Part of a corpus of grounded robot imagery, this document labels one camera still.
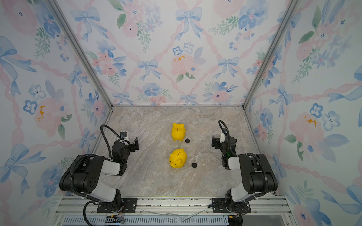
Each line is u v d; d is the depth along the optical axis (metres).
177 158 0.82
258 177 0.46
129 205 0.74
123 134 0.79
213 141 0.86
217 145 0.85
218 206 0.73
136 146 0.87
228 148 0.71
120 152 0.71
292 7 0.69
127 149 0.80
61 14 0.72
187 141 1.00
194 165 0.88
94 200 0.54
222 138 0.82
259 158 0.50
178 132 0.94
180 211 0.73
